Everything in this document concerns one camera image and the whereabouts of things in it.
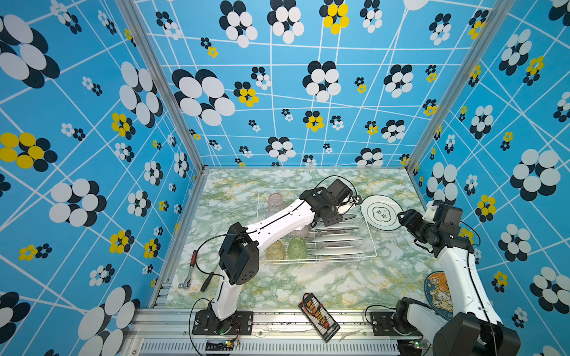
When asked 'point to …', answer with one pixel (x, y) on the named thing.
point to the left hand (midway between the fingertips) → (335, 208)
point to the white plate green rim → (381, 212)
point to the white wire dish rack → (354, 219)
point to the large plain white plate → (338, 250)
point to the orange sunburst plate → (335, 228)
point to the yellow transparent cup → (275, 251)
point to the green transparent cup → (297, 249)
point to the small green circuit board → (226, 345)
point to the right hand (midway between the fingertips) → (406, 218)
